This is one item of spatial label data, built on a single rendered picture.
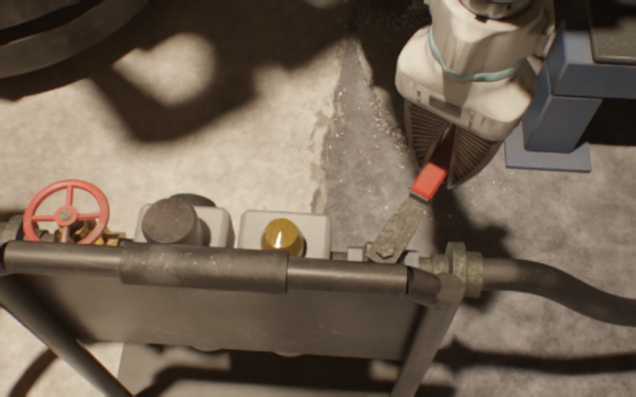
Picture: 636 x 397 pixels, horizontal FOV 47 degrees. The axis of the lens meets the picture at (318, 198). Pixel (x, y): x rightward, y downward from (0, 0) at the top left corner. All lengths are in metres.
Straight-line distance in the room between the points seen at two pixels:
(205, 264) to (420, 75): 0.21
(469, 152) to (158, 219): 0.27
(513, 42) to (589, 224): 0.77
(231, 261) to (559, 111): 0.75
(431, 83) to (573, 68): 0.57
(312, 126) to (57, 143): 0.43
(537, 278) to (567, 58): 0.48
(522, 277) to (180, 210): 0.30
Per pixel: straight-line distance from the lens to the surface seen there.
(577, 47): 1.11
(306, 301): 0.63
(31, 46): 1.29
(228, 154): 1.24
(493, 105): 0.55
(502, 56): 0.51
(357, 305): 0.63
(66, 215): 0.65
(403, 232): 0.65
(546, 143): 1.26
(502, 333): 1.14
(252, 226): 0.66
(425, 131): 0.65
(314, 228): 0.66
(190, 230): 0.62
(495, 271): 0.67
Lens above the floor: 1.06
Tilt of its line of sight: 62 degrees down
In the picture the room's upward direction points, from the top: straight up
